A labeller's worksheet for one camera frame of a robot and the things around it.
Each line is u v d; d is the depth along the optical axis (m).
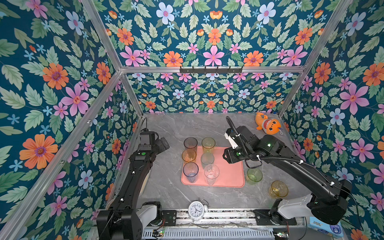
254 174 0.86
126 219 0.38
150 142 0.61
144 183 0.55
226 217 0.75
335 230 0.65
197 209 0.73
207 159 0.90
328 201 0.39
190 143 0.93
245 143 0.50
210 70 0.93
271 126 1.01
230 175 0.88
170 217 0.73
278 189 0.82
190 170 0.84
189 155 0.90
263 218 0.72
